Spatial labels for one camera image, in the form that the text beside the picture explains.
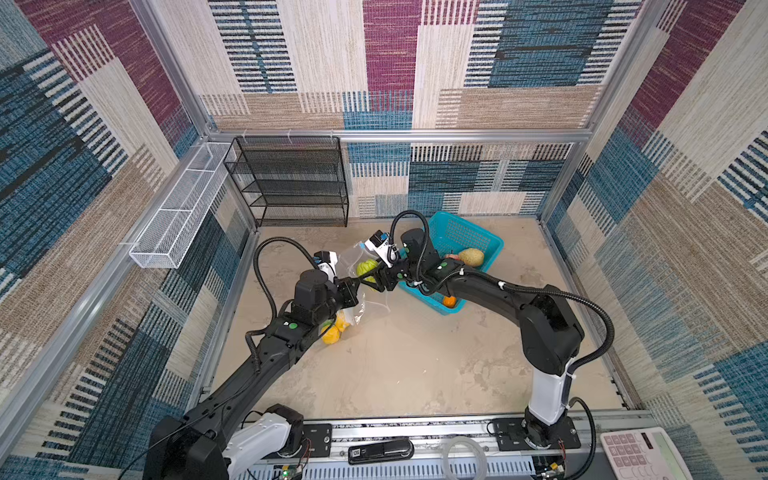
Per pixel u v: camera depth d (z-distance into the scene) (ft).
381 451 2.23
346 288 2.25
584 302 1.48
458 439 2.30
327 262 2.34
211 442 1.28
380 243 2.44
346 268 2.66
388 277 2.44
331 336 2.85
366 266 2.60
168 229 3.01
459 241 3.65
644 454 2.28
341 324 2.86
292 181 3.61
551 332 1.60
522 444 2.39
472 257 3.35
